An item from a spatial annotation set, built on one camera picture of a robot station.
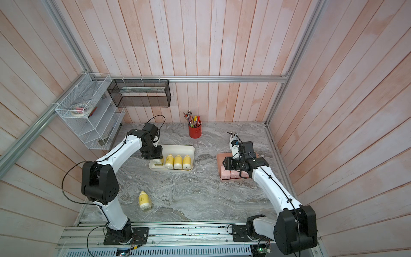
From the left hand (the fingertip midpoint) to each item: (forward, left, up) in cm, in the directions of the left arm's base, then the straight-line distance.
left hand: (158, 158), depth 89 cm
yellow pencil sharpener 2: (-1, -11, -2) cm, 12 cm away
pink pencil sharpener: (-8, -38, -3) cm, 39 cm away
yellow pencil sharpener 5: (-23, +3, -3) cm, 23 cm away
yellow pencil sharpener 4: (-3, -1, +1) cm, 3 cm away
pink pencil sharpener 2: (-8, -43, -4) cm, 44 cm away
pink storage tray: (+7, -37, -9) cm, 39 cm away
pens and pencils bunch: (+27, -19, +2) cm, 33 cm away
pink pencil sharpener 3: (-13, -46, +7) cm, 48 cm away
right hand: (-3, -39, +3) cm, 39 cm away
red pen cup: (+23, -20, -4) cm, 31 cm away
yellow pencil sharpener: (-1, -16, -2) cm, 17 cm away
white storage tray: (+12, -7, -9) cm, 16 cm away
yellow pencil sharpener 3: (-1, -6, -2) cm, 7 cm away
